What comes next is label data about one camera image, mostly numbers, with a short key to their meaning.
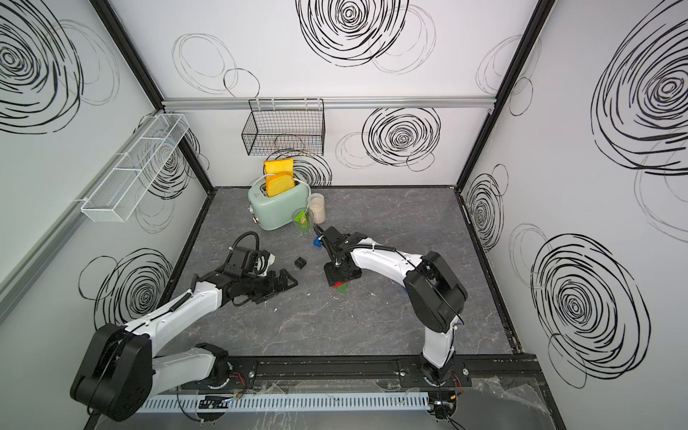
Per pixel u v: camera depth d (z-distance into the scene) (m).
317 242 1.01
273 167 0.97
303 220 1.02
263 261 0.80
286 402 0.97
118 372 0.40
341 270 0.76
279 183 0.94
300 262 0.96
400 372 0.74
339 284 0.80
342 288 0.89
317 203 1.03
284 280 0.76
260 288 0.73
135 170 0.72
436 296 0.47
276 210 0.96
